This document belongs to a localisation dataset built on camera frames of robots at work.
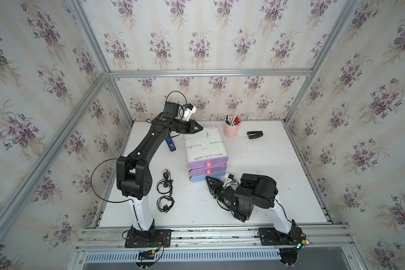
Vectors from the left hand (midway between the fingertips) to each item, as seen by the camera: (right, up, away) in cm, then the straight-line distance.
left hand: (201, 129), depth 84 cm
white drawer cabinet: (+2, -10, -6) cm, 12 cm away
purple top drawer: (+3, -16, -8) cm, 18 cm away
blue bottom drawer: (+1, -25, +2) cm, 25 cm away
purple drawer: (+3, -21, -2) cm, 21 cm away
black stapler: (+36, -2, +26) cm, 45 cm away
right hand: (+3, -28, +4) cm, 29 cm away
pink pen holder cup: (+19, +2, +21) cm, 28 cm away
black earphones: (-19, -30, +4) cm, 36 cm away
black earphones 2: (-22, -38, -2) cm, 44 cm away
